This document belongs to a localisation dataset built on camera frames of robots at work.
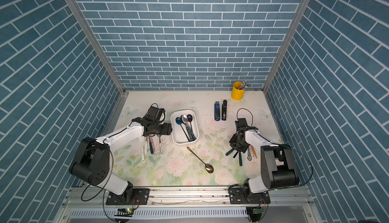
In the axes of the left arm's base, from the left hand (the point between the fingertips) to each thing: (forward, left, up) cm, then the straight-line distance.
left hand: (170, 129), depth 91 cm
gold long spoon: (-20, -23, -6) cm, 31 cm away
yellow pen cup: (+31, -46, 0) cm, 55 cm away
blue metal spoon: (+9, -4, -5) cm, 11 cm away
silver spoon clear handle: (-6, +6, -6) cm, 11 cm away
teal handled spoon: (-1, -13, -6) cm, 15 cm away
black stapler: (+15, -35, -3) cm, 38 cm away
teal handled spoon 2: (-15, -41, -6) cm, 45 cm away
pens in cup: (+29, -48, +11) cm, 57 cm away
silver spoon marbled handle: (+10, -7, -4) cm, 14 cm away
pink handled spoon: (-4, +12, -7) cm, 14 cm away
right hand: (-8, -39, -6) cm, 40 cm away
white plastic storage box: (-2, -4, -6) cm, 7 cm away
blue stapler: (+21, -31, -8) cm, 38 cm away
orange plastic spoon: (-10, -50, -6) cm, 52 cm away
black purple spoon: (+12, -11, -4) cm, 16 cm away
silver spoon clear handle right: (-12, -48, -6) cm, 50 cm away
